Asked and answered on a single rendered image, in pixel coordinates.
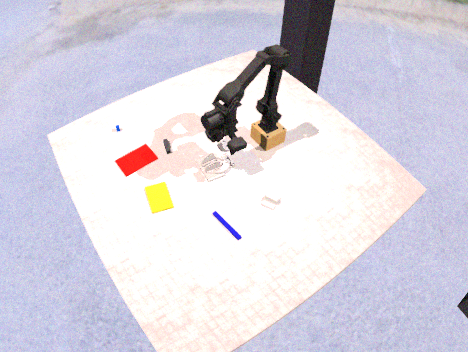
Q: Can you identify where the blue rounded bar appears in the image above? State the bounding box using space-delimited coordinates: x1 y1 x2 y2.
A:
212 211 242 241

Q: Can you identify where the red flat plate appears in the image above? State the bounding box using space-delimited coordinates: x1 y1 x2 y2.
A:
116 143 158 177

